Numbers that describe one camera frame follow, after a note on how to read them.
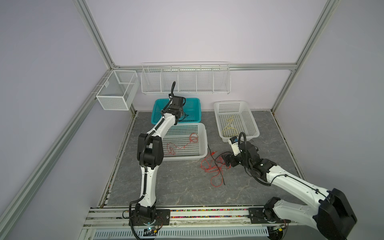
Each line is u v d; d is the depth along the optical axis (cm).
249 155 62
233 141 73
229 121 115
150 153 57
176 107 79
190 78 99
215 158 92
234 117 116
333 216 40
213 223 73
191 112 106
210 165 90
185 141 102
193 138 105
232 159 74
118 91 107
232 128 109
